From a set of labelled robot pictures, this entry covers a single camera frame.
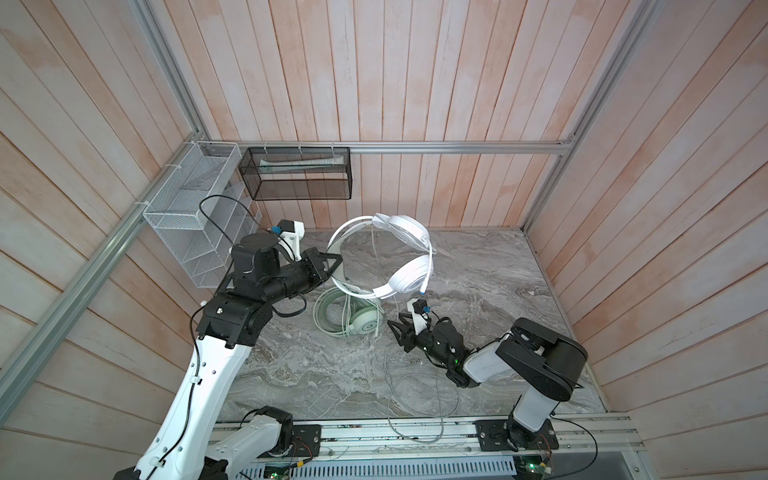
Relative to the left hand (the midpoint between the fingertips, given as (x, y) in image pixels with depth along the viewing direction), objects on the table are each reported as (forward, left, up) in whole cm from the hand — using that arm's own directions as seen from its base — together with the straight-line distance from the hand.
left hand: (345, 266), depth 61 cm
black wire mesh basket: (+51, +25, -12) cm, 58 cm away
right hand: (+3, -12, -30) cm, 32 cm away
